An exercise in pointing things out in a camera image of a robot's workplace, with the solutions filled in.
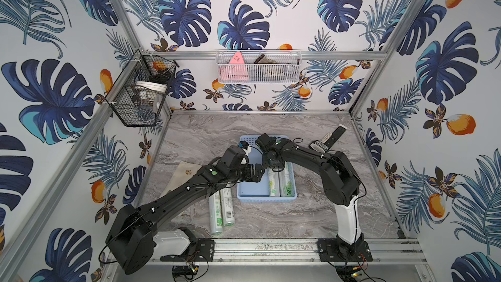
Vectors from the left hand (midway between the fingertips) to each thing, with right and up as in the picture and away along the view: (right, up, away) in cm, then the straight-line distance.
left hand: (257, 167), depth 78 cm
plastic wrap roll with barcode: (-12, -18, +3) cm, 22 cm away
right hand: (+7, -1, +18) cm, 19 cm away
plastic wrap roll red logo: (+14, -8, +10) cm, 19 cm away
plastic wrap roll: (-17, -20, +1) cm, 26 cm away
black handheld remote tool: (+40, +10, +29) cm, 50 cm away
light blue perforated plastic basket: (-4, -13, +10) cm, 17 cm away
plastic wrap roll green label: (+7, -6, +12) cm, 15 cm away
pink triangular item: (-10, +42, +11) cm, 45 cm away
